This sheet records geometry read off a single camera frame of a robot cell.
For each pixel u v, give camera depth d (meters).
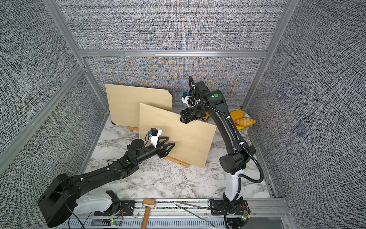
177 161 0.84
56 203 0.41
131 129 1.04
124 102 0.93
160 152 0.67
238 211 0.71
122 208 0.73
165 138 0.77
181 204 0.75
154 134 0.65
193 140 0.77
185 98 0.68
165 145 0.68
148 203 0.75
